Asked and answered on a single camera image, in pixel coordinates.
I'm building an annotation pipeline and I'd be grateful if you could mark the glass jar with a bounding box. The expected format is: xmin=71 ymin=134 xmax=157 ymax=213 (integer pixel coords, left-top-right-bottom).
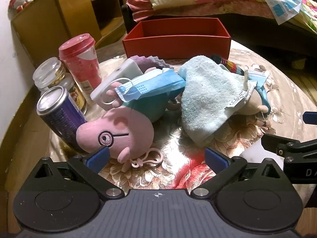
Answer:
xmin=32 ymin=57 xmax=87 ymax=114

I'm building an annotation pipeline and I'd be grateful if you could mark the purple cloth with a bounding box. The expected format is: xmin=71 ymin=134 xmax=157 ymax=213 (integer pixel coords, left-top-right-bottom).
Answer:
xmin=130 ymin=55 xmax=173 ymax=73

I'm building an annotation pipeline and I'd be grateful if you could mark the wooden cabinet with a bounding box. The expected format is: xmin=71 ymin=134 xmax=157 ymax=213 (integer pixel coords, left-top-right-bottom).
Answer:
xmin=11 ymin=0 xmax=126 ymax=67

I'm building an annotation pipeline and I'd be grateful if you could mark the blue face mask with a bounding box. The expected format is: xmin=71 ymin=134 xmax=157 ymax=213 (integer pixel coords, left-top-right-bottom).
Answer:
xmin=115 ymin=68 xmax=185 ymax=103
xmin=226 ymin=70 xmax=271 ymax=115

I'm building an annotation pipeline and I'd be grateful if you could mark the striped knit sock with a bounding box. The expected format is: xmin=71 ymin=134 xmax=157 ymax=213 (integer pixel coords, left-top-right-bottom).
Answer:
xmin=211 ymin=54 xmax=244 ymax=76

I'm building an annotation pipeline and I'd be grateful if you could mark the red santa plush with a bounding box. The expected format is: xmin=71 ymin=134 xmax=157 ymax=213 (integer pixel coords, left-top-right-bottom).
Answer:
xmin=9 ymin=0 xmax=27 ymax=12

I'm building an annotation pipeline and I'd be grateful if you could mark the purple drink can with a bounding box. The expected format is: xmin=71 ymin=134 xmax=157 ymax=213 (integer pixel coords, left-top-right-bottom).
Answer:
xmin=36 ymin=85 xmax=87 ymax=151

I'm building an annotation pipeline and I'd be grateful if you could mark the red lidded cup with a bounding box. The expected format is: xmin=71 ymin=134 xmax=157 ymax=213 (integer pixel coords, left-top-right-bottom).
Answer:
xmin=59 ymin=33 xmax=102 ymax=97

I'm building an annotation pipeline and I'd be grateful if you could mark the red cardboard box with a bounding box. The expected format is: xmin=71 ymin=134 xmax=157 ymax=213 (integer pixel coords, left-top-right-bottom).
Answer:
xmin=122 ymin=17 xmax=231 ymax=59

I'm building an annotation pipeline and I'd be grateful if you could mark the light blue towel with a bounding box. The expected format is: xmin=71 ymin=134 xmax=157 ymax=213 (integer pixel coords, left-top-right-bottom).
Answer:
xmin=178 ymin=55 xmax=244 ymax=147

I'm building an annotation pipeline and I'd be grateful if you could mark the pink pig plush toy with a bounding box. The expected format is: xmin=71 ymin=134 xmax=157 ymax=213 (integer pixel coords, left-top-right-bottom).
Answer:
xmin=76 ymin=82 xmax=184 ymax=173

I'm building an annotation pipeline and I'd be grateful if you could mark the beige plush toy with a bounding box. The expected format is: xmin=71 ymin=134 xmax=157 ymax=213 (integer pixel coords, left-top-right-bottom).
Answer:
xmin=233 ymin=69 xmax=272 ymax=116

